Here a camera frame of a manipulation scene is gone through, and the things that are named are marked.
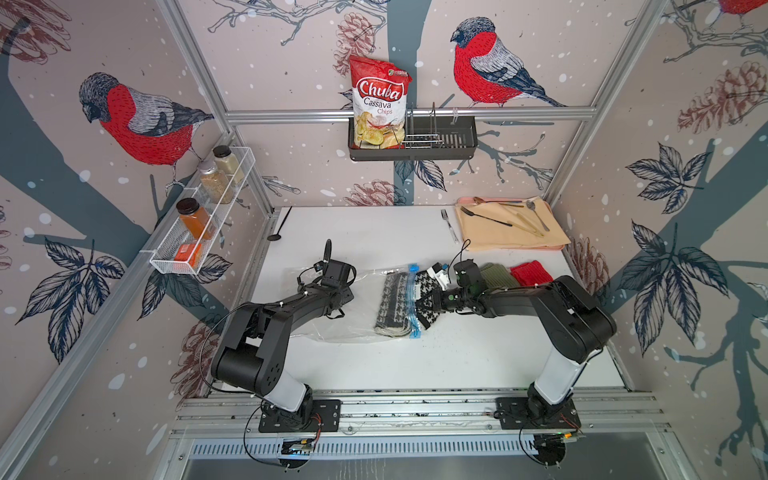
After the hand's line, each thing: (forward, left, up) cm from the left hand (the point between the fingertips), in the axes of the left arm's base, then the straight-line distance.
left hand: (346, 288), depth 95 cm
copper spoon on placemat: (+41, -52, -1) cm, 66 cm away
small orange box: (-8, +31, +32) cm, 45 cm away
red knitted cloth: (+4, -61, +2) cm, 61 cm away
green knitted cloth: (+3, -49, +3) cm, 49 cm away
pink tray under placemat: (+43, -47, -2) cm, 64 cm away
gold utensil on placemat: (+26, -71, -3) cm, 75 cm away
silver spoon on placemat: (+38, -72, 0) cm, 82 cm away
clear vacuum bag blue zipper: (-10, -6, -1) cm, 12 cm away
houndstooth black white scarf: (-10, -15, +2) cm, 19 cm away
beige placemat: (+26, -49, -4) cm, 55 cm away
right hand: (-6, -23, +2) cm, 24 cm away
